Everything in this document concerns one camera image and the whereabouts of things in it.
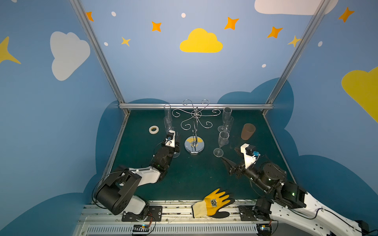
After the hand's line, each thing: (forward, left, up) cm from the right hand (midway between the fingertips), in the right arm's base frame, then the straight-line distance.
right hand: (231, 151), depth 64 cm
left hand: (+17, +29, -11) cm, 35 cm away
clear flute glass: (+15, 0, -13) cm, 20 cm away
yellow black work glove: (-17, +7, -28) cm, 34 cm away
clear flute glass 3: (+37, -7, -21) cm, 43 cm away
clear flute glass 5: (+30, +36, -17) cm, 50 cm away
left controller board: (-28, +42, -33) cm, 60 cm away
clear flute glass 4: (+33, +35, -8) cm, 49 cm away
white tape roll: (+30, +48, -29) cm, 64 cm away
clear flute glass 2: (+37, -4, -15) cm, 40 cm away
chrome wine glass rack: (+21, +17, -29) cm, 39 cm away
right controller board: (-25, -21, -33) cm, 46 cm away
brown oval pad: (+29, -19, -22) cm, 41 cm away
